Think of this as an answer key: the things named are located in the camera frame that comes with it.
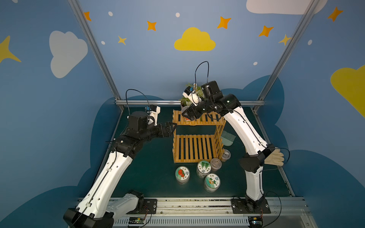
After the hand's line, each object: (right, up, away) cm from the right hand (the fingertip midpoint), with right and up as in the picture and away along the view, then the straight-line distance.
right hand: (189, 108), depth 74 cm
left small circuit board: (-27, -58, -3) cm, 64 cm away
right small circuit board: (+35, -60, -1) cm, 69 cm away
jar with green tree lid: (+9, -35, +6) cm, 36 cm away
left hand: (-10, -8, -5) cm, 14 cm away
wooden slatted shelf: (+7, -26, +21) cm, 34 cm away
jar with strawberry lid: (-3, -37, +4) cm, 37 cm away
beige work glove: (+60, -32, +20) cm, 71 cm away
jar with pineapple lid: (+12, -40, 0) cm, 42 cm away
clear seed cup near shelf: (+17, -33, +10) cm, 38 cm away
